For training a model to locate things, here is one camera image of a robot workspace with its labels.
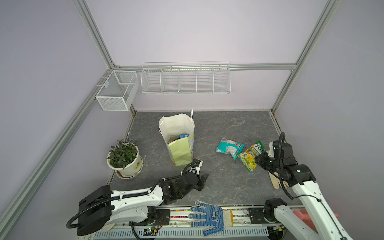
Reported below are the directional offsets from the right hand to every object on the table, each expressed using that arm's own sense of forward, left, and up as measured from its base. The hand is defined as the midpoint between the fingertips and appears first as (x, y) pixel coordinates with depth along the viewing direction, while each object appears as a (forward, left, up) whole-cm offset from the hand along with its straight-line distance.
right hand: (256, 158), depth 76 cm
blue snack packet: (+19, +40, -6) cm, 44 cm away
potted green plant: (-1, +68, +1) cm, 68 cm away
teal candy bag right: (+15, +10, -13) cm, 22 cm away
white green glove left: (-29, +74, -15) cm, 81 cm away
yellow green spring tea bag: (+1, +4, -3) cm, 5 cm away
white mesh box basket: (+47, +85, +8) cm, 98 cm away
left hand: (-6, +27, -7) cm, 29 cm away
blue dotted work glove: (-24, +22, -17) cm, 36 cm away
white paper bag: (+23, +43, -6) cm, 49 cm away
